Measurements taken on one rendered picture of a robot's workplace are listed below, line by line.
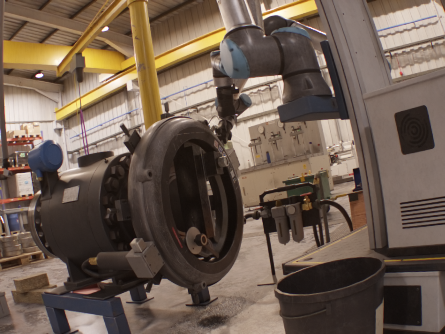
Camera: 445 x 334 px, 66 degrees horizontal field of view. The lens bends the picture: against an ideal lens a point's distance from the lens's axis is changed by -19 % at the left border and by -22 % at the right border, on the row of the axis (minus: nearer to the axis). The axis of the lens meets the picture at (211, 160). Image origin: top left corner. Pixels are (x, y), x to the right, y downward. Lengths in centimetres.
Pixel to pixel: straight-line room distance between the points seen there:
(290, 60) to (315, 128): 686
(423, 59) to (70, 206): 1134
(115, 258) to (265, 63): 89
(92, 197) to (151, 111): 382
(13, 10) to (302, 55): 1332
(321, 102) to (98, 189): 101
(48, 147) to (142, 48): 392
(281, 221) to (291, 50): 132
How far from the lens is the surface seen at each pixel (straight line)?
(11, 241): 578
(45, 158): 208
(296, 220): 247
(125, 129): 165
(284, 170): 798
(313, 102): 136
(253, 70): 138
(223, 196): 205
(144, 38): 591
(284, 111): 142
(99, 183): 184
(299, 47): 144
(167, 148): 162
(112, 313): 177
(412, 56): 1237
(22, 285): 308
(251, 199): 859
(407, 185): 121
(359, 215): 223
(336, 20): 150
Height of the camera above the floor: 66
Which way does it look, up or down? 3 degrees up
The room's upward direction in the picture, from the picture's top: 11 degrees counter-clockwise
